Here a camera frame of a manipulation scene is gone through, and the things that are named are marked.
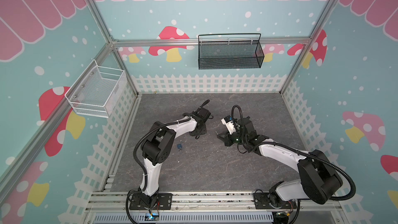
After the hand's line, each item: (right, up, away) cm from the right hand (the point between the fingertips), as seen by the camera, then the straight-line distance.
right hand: (217, 135), depth 85 cm
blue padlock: (-22, -8, +8) cm, 24 cm away
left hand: (-10, -1, +14) cm, 17 cm away
